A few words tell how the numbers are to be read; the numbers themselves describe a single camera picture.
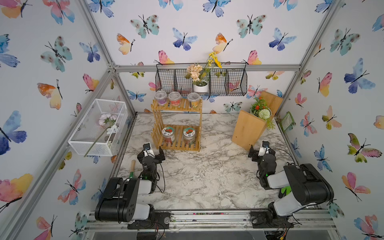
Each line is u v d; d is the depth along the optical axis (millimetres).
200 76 859
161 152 829
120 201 435
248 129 849
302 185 459
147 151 744
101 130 736
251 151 844
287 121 1109
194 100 811
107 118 733
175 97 822
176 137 1029
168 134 958
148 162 687
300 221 745
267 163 710
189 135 951
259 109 919
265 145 772
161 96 839
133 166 907
